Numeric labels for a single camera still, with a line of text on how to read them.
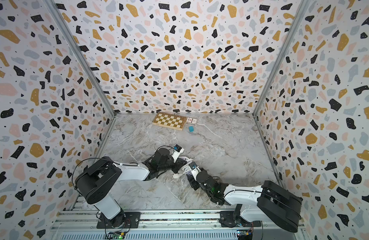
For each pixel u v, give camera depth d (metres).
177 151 0.80
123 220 0.68
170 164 0.79
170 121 1.14
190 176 0.83
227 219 0.74
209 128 1.14
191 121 1.16
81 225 0.73
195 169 0.72
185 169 0.87
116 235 0.70
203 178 0.67
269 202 0.43
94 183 0.46
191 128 1.11
